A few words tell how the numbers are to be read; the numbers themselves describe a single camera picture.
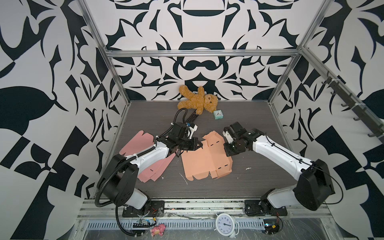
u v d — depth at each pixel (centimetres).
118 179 43
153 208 74
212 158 91
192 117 108
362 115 55
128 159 46
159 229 67
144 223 72
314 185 42
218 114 110
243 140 59
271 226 71
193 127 79
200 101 111
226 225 68
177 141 68
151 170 87
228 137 70
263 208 66
